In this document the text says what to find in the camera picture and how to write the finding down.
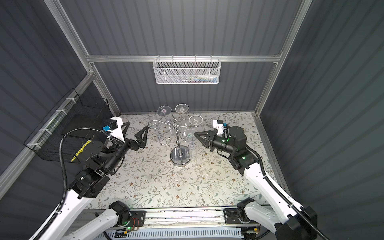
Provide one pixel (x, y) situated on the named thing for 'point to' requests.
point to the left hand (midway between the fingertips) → (138, 125)
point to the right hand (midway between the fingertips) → (195, 137)
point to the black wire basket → (75, 111)
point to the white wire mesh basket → (186, 71)
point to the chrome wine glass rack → (180, 155)
